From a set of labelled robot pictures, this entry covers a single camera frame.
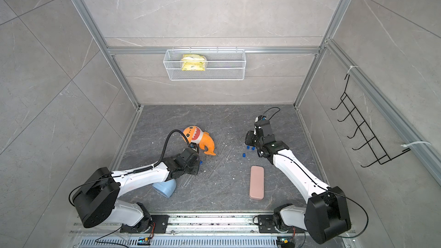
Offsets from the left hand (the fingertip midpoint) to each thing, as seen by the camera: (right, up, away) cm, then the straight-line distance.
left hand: (198, 162), depth 88 cm
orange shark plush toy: (-3, +14, +6) cm, 16 cm away
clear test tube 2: (+14, +4, +9) cm, 18 cm away
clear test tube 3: (-5, -9, -3) cm, 11 cm away
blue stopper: (+25, +2, +7) cm, 26 cm away
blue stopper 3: (+31, +6, +9) cm, 33 cm away
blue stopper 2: (+28, +6, +9) cm, 30 cm away
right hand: (+27, +15, -4) cm, 31 cm away
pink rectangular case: (+30, -9, -4) cm, 32 cm away
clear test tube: (+13, +13, +15) cm, 24 cm away
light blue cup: (-12, -9, -12) cm, 19 cm away
